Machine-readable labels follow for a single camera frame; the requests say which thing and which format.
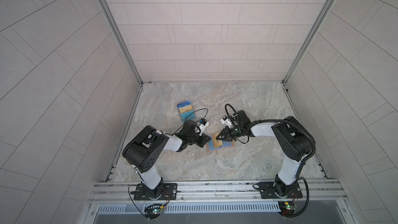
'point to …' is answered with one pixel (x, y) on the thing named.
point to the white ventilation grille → (119, 207)
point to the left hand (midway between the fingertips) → (213, 138)
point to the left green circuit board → (154, 209)
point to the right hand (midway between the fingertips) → (218, 139)
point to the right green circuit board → (287, 208)
